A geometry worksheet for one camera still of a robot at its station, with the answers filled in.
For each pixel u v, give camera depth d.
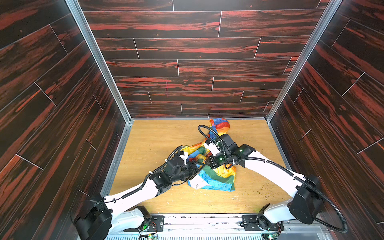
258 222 0.66
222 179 0.81
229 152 0.61
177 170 0.61
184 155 0.74
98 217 0.40
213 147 0.72
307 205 0.40
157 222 0.74
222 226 0.74
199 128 0.66
